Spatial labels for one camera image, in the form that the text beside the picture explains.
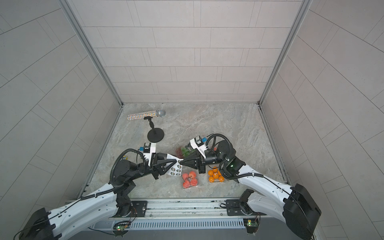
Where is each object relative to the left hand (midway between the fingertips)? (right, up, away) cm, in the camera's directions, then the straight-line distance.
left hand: (176, 162), depth 61 cm
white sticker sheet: (0, -3, +1) cm, 3 cm away
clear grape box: (0, -1, +24) cm, 24 cm away
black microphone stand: (-20, +6, +35) cm, 41 cm away
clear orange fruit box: (+18, -13, +18) cm, 29 cm away
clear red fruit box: (+4, -14, +16) cm, 22 cm away
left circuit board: (-24, -29, +2) cm, 38 cm away
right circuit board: (+34, -31, +7) cm, 46 cm away
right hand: (+4, -2, -1) cm, 4 cm away
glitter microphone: (-12, +21, +19) cm, 31 cm away
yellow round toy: (-34, -5, +26) cm, 43 cm away
